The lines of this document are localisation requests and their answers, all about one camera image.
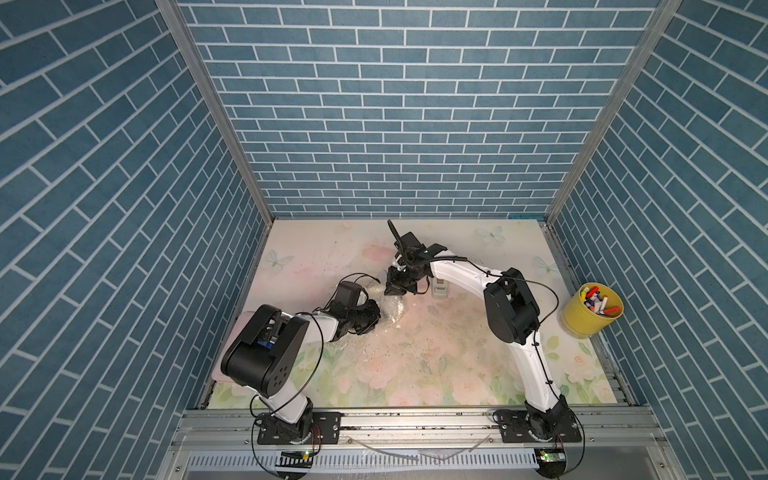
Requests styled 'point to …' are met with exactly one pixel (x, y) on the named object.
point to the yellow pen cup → (583, 322)
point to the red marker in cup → (612, 310)
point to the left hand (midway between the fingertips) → (395, 317)
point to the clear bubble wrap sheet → (391, 310)
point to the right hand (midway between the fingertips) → (384, 292)
